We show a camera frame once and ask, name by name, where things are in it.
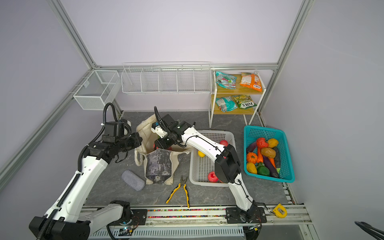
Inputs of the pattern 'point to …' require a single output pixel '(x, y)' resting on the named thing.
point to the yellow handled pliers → (182, 182)
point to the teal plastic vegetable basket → (251, 133)
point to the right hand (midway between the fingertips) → (159, 147)
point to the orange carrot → (260, 158)
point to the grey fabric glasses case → (135, 181)
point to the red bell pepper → (261, 143)
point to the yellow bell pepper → (272, 142)
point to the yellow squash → (251, 168)
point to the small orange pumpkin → (251, 157)
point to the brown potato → (268, 152)
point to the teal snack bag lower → (226, 104)
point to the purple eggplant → (252, 147)
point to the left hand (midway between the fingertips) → (142, 140)
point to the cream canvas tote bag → (160, 164)
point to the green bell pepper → (262, 169)
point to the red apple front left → (212, 177)
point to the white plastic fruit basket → (200, 167)
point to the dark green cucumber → (277, 158)
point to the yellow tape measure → (280, 211)
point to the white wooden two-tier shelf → (238, 94)
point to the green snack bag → (244, 101)
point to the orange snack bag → (251, 80)
